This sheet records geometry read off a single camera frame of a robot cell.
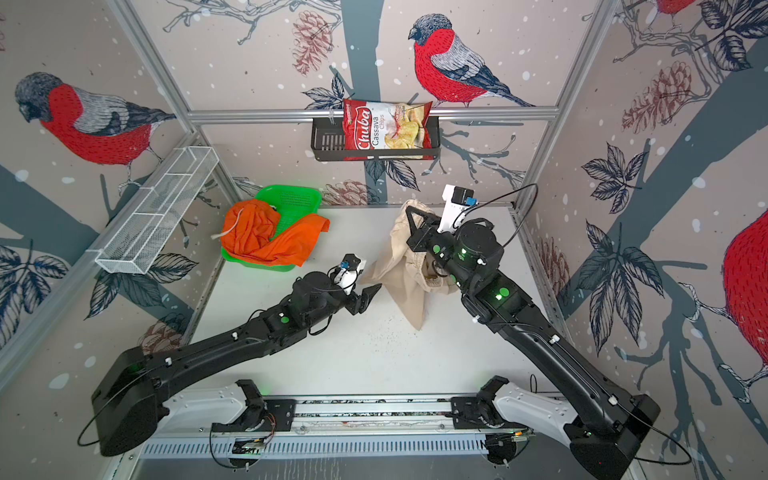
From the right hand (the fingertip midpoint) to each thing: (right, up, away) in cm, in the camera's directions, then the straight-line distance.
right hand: (397, 215), depth 60 cm
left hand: (-7, -15, +13) cm, 21 cm away
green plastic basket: (-43, +9, +61) cm, 75 cm away
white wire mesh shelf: (-64, -6, +11) cm, 65 cm away
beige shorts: (+3, -13, +10) cm, 17 cm away
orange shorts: (-51, -2, +40) cm, 65 cm away
